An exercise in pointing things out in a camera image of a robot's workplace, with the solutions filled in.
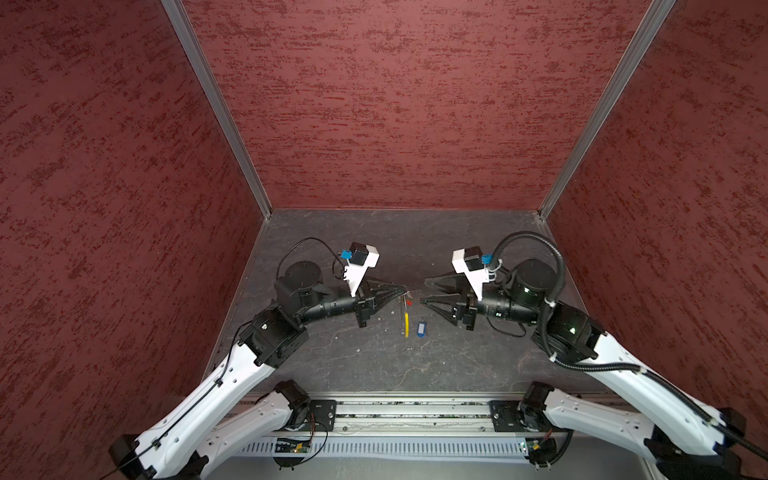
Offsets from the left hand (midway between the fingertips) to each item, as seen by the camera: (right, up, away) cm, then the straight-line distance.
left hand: (400, 296), depth 58 cm
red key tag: (+2, -1, -1) cm, 2 cm away
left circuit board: (-27, -40, +14) cm, 50 cm away
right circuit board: (+35, -40, +12) cm, 55 cm away
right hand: (+5, 0, -2) cm, 5 cm away
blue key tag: (+7, -17, +32) cm, 37 cm away
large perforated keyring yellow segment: (+1, -6, 0) cm, 6 cm away
